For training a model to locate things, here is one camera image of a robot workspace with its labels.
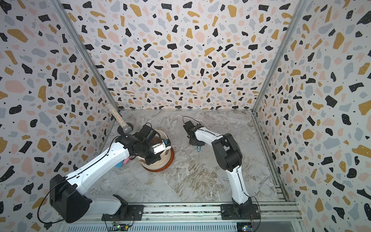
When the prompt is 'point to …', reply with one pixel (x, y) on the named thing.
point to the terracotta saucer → (171, 161)
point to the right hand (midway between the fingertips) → (197, 142)
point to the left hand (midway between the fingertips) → (160, 156)
